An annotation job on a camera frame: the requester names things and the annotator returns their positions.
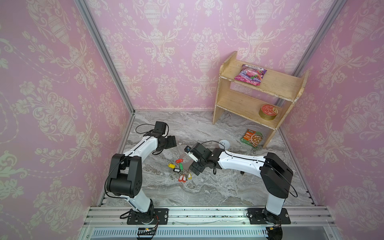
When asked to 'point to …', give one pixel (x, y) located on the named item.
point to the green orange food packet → (252, 137)
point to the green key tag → (181, 165)
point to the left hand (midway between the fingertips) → (171, 144)
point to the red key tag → (179, 160)
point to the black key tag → (177, 170)
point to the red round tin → (268, 112)
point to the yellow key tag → (171, 165)
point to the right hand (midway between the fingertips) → (197, 161)
